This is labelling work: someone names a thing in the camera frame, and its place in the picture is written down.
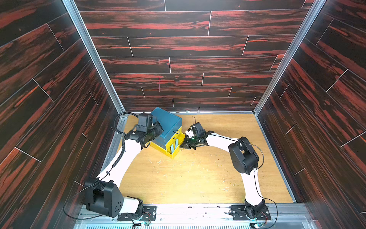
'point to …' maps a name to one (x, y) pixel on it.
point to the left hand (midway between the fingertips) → (164, 127)
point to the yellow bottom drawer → (181, 138)
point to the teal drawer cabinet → (170, 124)
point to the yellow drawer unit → (163, 150)
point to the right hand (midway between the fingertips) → (181, 144)
